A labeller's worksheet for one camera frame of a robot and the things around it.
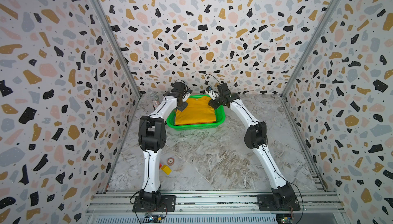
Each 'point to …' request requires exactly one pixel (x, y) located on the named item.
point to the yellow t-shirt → (198, 111)
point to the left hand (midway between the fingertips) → (180, 102)
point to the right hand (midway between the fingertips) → (211, 101)
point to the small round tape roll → (170, 161)
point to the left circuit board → (155, 219)
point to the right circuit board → (284, 218)
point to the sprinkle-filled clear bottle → (154, 97)
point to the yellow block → (166, 169)
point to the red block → (160, 165)
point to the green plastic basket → (220, 116)
